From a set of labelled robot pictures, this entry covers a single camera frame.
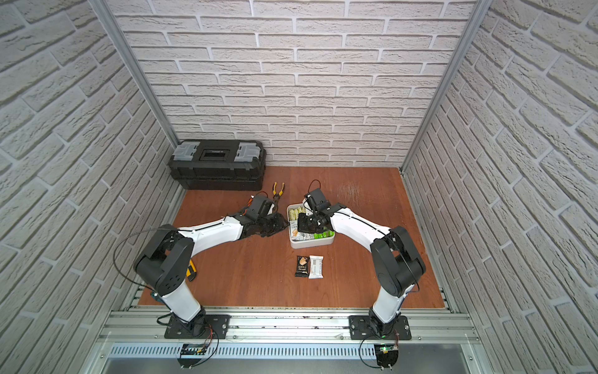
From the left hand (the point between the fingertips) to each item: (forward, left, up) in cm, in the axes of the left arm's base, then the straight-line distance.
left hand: (290, 222), depth 91 cm
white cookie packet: (-16, -10, -6) cm, 20 cm away
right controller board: (-43, -31, -7) cm, 54 cm away
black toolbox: (+23, +31, +9) cm, 40 cm away
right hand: (-2, -4, 0) cm, 5 cm away
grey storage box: (-5, -4, -4) cm, 8 cm away
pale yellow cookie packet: (+6, -1, -3) cm, 7 cm away
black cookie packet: (-17, -5, -6) cm, 19 cm away
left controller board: (-41, +31, -11) cm, 52 cm away
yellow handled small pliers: (+18, +7, -6) cm, 20 cm away
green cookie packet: (-4, -14, -2) cm, 15 cm away
